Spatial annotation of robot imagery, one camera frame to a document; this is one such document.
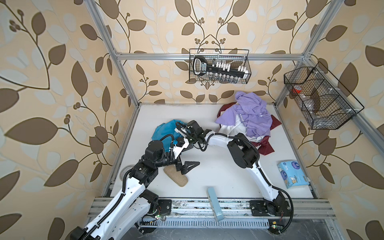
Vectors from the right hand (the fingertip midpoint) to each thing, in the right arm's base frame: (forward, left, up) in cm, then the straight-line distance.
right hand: (175, 146), depth 95 cm
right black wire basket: (+5, -78, +32) cm, 84 cm away
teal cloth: (+12, +6, +3) cm, 14 cm away
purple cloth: (+14, -50, +14) cm, 54 cm away
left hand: (-17, -13, +22) cm, 31 cm away
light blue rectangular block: (-33, -22, -3) cm, 40 cm away
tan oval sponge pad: (-19, -2, 0) cm, 19 cm away
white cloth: (+8, -42, +7) cm, 43 cm away
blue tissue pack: (-21, -65, +3) cm, 68 cm away
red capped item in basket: (+20, -74, +28) cm, 81 cm away
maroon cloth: (-2, -56, +1) cm, 56 cm away
